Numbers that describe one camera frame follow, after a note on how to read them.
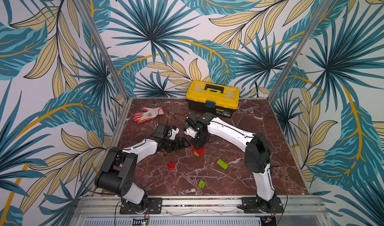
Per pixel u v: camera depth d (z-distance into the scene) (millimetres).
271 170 848
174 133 849
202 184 801
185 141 818
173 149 796
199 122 636
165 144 760
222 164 876
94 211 719
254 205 732
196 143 748
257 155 508
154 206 732
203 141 749
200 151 832
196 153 885
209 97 996
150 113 1086
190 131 797
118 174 440
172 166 858
